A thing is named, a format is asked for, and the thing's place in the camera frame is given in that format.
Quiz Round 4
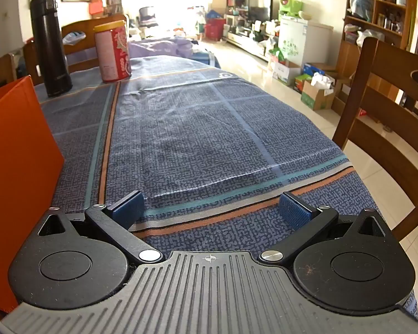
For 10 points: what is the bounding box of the orange cardboard box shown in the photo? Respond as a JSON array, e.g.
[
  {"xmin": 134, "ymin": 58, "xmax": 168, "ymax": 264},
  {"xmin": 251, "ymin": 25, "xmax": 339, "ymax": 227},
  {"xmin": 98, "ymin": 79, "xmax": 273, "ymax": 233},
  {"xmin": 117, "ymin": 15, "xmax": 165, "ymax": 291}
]
[{"xmin": 0, "ymin": 75, "xmax": 65, "ymax": 314}]

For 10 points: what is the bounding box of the green box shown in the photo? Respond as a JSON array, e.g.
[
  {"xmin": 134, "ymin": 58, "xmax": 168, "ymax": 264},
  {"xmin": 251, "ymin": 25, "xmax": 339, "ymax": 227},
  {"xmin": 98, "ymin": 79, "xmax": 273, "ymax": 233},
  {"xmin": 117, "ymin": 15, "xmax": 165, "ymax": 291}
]
[{"xmin": 279, "ymin": 0, "xmax": 303, "ymax": 17}]

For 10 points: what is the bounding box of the white television stand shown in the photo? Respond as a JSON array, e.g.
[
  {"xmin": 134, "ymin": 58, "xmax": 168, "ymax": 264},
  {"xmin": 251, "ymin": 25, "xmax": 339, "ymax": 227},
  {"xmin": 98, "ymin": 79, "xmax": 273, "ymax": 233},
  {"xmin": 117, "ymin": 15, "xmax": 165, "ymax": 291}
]
[{"xmin": 226, "ymin": 24, "xmax": 276, "ymax": 60}]

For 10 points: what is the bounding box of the wooden display shelf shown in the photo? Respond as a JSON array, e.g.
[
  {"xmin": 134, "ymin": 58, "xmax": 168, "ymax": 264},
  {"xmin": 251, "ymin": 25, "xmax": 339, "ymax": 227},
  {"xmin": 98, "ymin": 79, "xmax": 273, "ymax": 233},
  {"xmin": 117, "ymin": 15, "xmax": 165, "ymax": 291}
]
[{"xmin": 336, "ymin": 0, "xmax": 418, "ymax": 87}]

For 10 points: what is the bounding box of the wooden dining chair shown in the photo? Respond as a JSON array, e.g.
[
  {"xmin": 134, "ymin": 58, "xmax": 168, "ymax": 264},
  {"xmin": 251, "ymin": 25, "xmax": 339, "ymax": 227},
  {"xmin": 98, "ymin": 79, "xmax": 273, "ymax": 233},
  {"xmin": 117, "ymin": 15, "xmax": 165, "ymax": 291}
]
[
  {"xmin": 332, "ymin": 36, "xmax": 418, "ymax": 242},
  {"xmin": 0, "ymin": 54, "xmax": 18, "ymax": 93},
  {"xmin": 23, "ymin": 40, "xmax": 44, "ymax": 86},
  {"xmin": 61, "ymin": 14, "xmax": 129, "ymax": 73}
]

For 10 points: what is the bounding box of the black television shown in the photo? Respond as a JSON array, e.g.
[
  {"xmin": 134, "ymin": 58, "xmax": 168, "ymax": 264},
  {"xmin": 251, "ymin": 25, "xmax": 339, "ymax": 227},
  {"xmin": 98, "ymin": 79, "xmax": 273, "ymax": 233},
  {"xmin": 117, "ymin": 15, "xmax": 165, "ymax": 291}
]
[{"xmin": 249, "ymin": 0, "xmax": 273, "ymax": 21}]

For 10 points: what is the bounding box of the black thermos bottle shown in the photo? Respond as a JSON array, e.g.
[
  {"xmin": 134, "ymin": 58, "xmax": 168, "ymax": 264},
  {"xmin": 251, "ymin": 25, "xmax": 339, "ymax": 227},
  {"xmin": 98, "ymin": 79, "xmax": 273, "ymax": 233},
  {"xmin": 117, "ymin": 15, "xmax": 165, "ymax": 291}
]
[{"xmin": 30, "ymin": 0, "xmax": 73, "ymax": 98}]

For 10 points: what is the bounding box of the white chest freezer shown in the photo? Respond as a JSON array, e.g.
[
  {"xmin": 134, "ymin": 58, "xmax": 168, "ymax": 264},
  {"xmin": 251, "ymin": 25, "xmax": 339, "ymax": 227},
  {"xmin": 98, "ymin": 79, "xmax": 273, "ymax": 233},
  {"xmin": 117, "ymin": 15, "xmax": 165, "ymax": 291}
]
[{"xmin": 278, "ymin": 14, "xmax": 334, "ymax": 67}]

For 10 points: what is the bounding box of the white cardboard box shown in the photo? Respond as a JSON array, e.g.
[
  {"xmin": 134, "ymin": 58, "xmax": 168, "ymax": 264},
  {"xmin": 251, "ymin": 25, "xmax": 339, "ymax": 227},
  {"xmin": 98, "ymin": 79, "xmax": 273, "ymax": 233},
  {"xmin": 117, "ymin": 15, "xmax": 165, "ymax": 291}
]
[{"xmin": 272, "ymin": 60, "xmax": 301, "ymax": 86}]

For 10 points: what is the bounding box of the open cardboard box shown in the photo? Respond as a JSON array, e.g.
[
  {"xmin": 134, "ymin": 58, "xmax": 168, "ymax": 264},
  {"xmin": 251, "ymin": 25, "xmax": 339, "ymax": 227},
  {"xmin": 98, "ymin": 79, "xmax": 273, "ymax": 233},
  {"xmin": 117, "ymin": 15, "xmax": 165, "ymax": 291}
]
[{"xmin": 300, "ymin": 75, "xmax": 336, "ymax": 111}]

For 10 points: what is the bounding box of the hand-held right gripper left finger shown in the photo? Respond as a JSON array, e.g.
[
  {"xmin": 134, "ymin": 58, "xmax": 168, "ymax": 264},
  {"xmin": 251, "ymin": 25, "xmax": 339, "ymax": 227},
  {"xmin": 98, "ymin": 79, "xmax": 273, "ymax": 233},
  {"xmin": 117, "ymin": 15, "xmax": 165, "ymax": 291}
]
[{"xmin": 38, "ymin": 191, "xmax": 162, "ymax": 264}]

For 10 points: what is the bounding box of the blue green carton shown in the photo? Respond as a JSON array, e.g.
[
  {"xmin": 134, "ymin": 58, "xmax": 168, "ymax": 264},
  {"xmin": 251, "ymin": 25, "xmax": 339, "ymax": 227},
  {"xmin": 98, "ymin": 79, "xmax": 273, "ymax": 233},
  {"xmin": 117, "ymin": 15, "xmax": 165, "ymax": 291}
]
[{"xmin": 303, "ymin": 63, "xmax": 327, "ymax": 77}]

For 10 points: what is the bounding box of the red plastic basket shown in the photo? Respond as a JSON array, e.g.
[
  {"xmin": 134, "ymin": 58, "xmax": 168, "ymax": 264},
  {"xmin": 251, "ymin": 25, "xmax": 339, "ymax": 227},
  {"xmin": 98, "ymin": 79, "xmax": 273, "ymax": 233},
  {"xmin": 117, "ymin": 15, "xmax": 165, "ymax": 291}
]
[{"xmin": 205, "ymin": 18, "xmax": 227, "ymax": 41}]

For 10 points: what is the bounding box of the purple blanket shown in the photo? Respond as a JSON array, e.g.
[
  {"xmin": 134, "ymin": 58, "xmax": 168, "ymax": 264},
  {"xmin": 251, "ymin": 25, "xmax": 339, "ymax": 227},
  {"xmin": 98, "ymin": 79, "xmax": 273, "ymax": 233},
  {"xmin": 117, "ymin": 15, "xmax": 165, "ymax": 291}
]
[{"xmin": 128, "ymin": 36, "xmax": 218, "ymax": 67}]

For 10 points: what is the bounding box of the blue patterned tablecloth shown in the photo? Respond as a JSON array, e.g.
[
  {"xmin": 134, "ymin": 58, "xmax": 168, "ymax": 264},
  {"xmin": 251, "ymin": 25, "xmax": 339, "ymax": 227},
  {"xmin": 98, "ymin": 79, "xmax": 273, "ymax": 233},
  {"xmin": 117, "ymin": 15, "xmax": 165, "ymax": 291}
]
[{"xmin": 33, "ymin": 54, "xmax": 418, "ymax": 322}]

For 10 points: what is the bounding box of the pink red canister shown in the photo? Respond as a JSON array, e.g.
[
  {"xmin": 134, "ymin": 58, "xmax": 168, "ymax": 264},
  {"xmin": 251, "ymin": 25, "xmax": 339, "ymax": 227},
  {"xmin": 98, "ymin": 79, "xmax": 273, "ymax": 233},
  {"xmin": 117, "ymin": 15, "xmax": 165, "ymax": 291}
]
[{"xmin": 93, "ymin": 21, "xmax": 132, "ymax": 83}]

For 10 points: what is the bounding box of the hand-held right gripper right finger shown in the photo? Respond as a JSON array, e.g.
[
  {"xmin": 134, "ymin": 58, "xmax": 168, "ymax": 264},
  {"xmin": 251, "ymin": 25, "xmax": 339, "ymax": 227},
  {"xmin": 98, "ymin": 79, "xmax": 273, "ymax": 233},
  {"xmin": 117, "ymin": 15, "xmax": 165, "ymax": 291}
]
[{"xmin": 259, "ymin": 191, "xmax": 393, "ymax": 264}]

